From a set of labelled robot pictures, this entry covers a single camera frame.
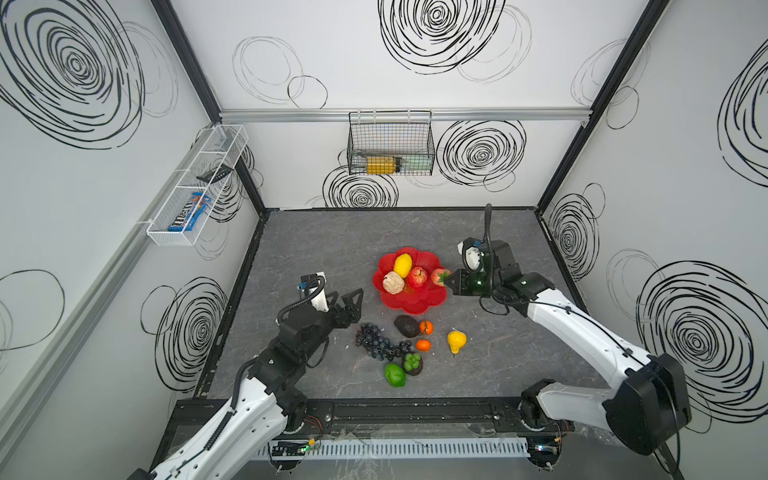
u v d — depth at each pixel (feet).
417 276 3.07
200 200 2.29
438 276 2.67
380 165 2.86
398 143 3.23
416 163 2.85
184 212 2.31
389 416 2.47
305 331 1.81
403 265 3.16
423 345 2.72
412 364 2.53
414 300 3.08
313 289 2.20
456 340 2.72
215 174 2.48
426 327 2.84
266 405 1.68
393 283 2.99
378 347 2.64
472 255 2.39
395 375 2.54
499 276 2.01
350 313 2.18
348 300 2.17
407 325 2.78
